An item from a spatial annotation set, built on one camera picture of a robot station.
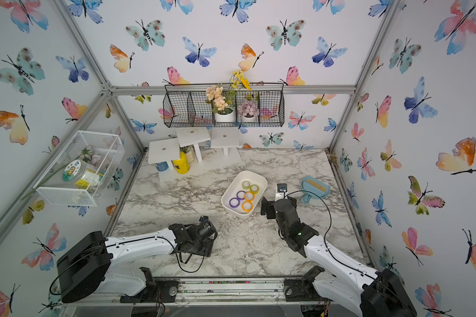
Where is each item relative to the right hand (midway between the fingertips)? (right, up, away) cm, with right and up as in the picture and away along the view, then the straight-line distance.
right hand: (275, 195), depth 82 cm
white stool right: (-23, +27, +23) cm, 42 cm away
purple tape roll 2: (-18, -6, +16) cm, 25 cm away
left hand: (-28, -22, +3) cm, 36 cm away
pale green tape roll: (-12, +2, +22) cm, 25 cm away
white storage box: (-18, +2, +20) cm, 27 cm away
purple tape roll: (-15, -2, +19) cm, 24 cm away
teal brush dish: (+22, +2, +20) cm, 29 cm away
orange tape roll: (-8, -4, +17) cm, 20 cm away
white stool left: (-53, +20, +17) cm, 59 cm away
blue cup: (-57, +12, +25) cm, 63 cm away
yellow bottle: (-45, +13, +20) cm, 51 cm away
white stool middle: (-38, +27, +15) cm, 49 cm away
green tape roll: (-8, +1, +20) cm, 21 cm away
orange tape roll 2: (-12, -9, +14) cm, 20 cm away
